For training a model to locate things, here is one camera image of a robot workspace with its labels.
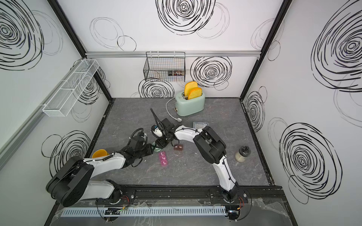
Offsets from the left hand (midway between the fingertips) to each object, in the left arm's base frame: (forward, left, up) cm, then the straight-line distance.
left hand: (154, 148), depth 90 cm
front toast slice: (+32, -26, +20) cm, 46 cm away
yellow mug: (-7, +30, +5) cm, 31 cm away
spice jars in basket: (+38, -13, +31) cm, 51 cm away
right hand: (+3, -3, 0) cm, 4 cm away
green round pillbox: (-1, -2, 0) cm, 2 cm away
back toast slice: (+39, -22, +20) cm, 49 cm away
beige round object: (-5, -53, +10) cm, 55 cm away
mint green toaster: (+30, -20, +7) cm, 36 cm away
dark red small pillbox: (+1, -16, 0) cm, 16 cm away
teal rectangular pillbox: (+19, -31, 0) cm, 36 cm away
